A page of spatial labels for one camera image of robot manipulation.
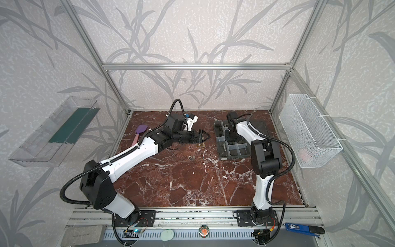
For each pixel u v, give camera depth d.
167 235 0.68
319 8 0.71
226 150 0.97
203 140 0.69
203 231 0.71
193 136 0.68
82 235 0.67
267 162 0.53
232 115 0.81
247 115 0.88
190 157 0.94
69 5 0.71
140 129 1.08
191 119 0.72
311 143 0.60
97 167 0.43
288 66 0.94
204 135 0.71
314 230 0.74
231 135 0.85
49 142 0.64
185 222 0.74
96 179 0.42
